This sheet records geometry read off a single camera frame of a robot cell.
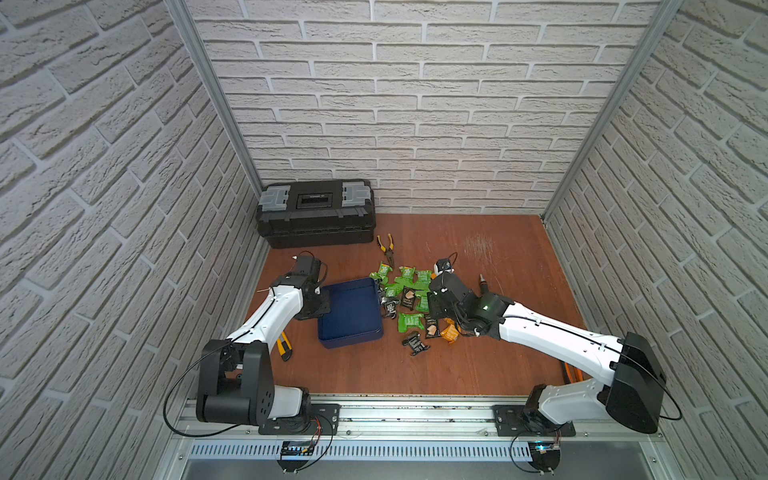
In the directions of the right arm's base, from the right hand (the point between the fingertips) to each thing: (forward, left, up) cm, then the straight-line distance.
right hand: (438, 295), depth 82 cm
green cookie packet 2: (+10, +12, -12) cm, 20 cm away
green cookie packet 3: (-1, +7, -12) cm, 14 cm away
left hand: (+3, +34, -7) cm, 35 cm away
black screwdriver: (+11, -19, -13) cm, 25 cm away
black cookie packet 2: (-4, +1, -13) cm, 13 cm away
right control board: (-37, -22, -14) cm, 45 cm away
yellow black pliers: (+25, +13, -12) cm, 31 cm away
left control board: (-32, +39, -16) cm, 53 cm away
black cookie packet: (+7, +8, -12) cm, 16 cm away
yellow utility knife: (-7, +45, -12) cm, 47 cm away
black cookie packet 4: (-9, +7, -12) cm, 17 cm away
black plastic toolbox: (+32, +38, +3) cm, 50 cm away
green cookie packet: (+16, +7, -12) cm, 21 cm away
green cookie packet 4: (+16, +16, -11) cm, 25 cm away
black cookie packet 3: (+4, +14, -11) cm, 19 cm away
